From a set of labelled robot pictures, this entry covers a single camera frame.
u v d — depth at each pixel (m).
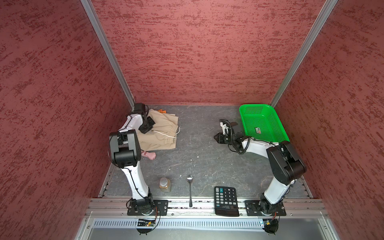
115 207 0.76
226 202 0.74
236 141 0.73
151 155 0.90
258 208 0.74
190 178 0.83
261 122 1.10
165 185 0.72
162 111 1.14
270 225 0.71
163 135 0.95
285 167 0.48
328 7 0.71
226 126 0.79
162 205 0.75
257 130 1.06
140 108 0.81
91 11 0.72
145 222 0.72
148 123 0.87
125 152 0.55
